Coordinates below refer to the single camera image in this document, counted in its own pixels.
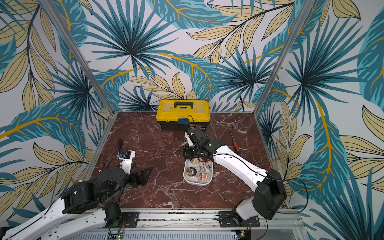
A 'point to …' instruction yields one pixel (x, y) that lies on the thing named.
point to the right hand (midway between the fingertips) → (184, 152)
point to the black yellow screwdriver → (120, 141)
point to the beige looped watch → (202, 176)
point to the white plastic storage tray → (196, 172)
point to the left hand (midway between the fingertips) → (144, 170)
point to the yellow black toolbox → (181, 114)
